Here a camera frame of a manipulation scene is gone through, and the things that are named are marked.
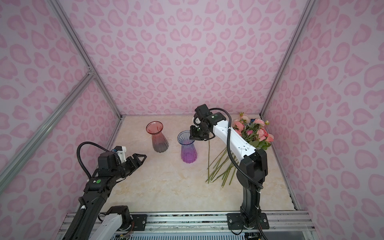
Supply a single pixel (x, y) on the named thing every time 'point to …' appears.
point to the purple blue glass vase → (188, 151)
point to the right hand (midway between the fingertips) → (191, 136)
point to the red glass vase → (159, 142)
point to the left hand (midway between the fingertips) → (142, 157)
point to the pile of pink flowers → (256, 132)
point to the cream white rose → (208, 158)
